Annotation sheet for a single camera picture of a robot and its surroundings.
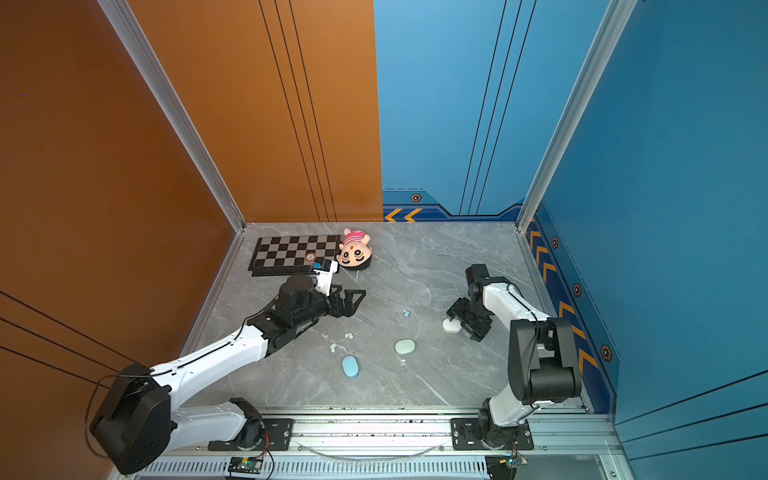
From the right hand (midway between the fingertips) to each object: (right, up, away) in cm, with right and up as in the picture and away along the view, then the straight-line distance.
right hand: (455, 324), depth 90 cm
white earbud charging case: (-1, -1, +1) cm, 1 cm away
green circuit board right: (+10, -27, -20) cm, 35 cm away
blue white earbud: (-15, +2, +4) cm, 16 cm away
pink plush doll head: (-32, +22, +10) cm, 40 cm away
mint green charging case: (-15, -6, -3) cm, 17 cm away
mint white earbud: (-37, -6, -3) cm, 37 cm away
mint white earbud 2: (-32, -3, -1) cm, 32 cm away
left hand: (-29, +12, -9) cm, 33 cm away
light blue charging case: (-31, -10, -7) cm, 33 cm away
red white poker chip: (-49, +20, +15) cm, 55 cm away
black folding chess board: (-57, +20, +16) cm, 63 cm away
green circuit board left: (-55, -30, -18) cm, 65 cm away
